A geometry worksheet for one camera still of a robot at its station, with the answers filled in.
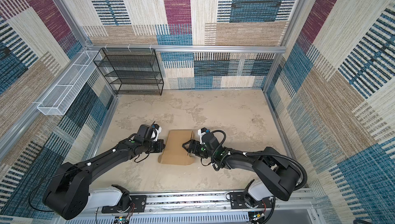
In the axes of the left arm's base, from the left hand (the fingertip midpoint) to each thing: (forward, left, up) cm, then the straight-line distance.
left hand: (165, 144), depth 87 cm
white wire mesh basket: (+8, +45, +28) cm, 54 cm away
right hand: (-4, -12, +1) cm, 13 cm away
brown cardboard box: (-4, -4, -3) cm, 7 cm away
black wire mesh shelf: (+51, +29, +11) cm, 59 cm away
